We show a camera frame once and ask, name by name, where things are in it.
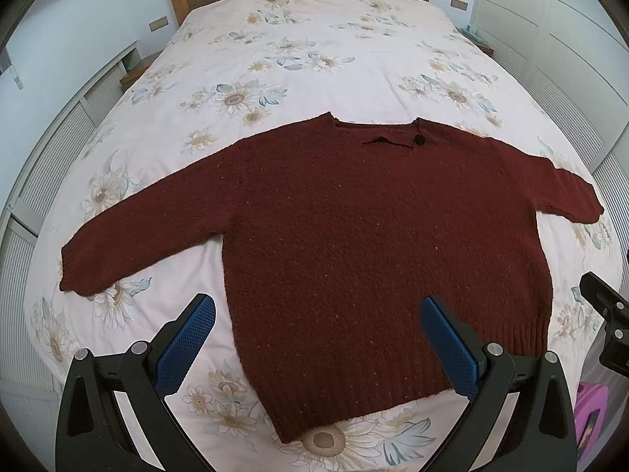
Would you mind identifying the dark red knit sweater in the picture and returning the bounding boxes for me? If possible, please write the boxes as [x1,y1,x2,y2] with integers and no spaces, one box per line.
[60,114,603,443]

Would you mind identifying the white wardrobe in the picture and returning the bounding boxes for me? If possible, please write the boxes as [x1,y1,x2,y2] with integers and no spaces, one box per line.
[468,0,629,173]

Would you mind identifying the right wall switch plate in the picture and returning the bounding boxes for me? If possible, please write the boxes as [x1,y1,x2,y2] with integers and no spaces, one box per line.
[450,0,468,11]

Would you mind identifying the white slatted radiator cover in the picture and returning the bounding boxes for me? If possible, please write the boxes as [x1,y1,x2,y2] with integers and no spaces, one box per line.
[1,43,139,435]

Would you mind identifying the wall switch plate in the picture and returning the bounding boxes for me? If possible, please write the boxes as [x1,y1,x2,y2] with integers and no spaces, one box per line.
[450,0,468,11]
[149,16,168,32]

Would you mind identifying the left wall switch plate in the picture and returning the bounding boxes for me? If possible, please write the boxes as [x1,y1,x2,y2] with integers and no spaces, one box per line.
[149,16,168,32]

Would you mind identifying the left wooden nightstand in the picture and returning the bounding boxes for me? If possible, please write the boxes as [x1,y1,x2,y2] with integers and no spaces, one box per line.
[120,52,160,92]

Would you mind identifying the right wooden nightstand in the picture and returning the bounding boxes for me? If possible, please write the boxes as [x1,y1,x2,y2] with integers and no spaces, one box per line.
[457,28,495,57]

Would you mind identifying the pink box on floor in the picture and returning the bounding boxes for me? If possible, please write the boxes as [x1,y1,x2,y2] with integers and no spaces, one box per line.
[574,382,609,461]

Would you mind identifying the floral pink bed cover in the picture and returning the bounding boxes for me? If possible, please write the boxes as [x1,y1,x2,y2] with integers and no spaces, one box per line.
[24,0,603,471]

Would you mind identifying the wooden nightstand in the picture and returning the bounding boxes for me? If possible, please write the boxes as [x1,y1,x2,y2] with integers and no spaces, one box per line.
[457,28,495,57]
[120,52,160,92]

